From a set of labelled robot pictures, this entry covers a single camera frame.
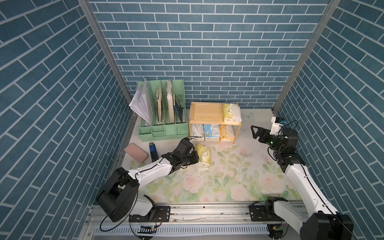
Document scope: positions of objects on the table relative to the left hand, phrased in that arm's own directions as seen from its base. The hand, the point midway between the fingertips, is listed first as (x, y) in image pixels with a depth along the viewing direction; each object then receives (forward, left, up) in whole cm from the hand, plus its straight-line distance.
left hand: (203, 158), depth 85 cm
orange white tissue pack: (+20, -17, -1) cm, 26 cm away
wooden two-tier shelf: (+24, -5, +12) cm, 27 cm away
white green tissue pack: (+20, +3, +1) cm, 20 cm away
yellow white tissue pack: (+5, -1, -3) cm, 5 cm away
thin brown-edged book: (+35, +29, +10) cm, 47 cm away
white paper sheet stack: (+27, +38, +18) cm, 50 cm away
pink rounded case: (+8, +43, -8) cm, 44 cm away
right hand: (+9, -29, +17) cm, 35 cm away
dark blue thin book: (+40, +18, 0) cm, 44 cm away
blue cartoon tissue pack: (+19, -6, +1) cm, 19 cm away
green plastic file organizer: (+31, +23, 0) cm, 39 cm away
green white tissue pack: (+19, -16, +18) cm, 31 cm away
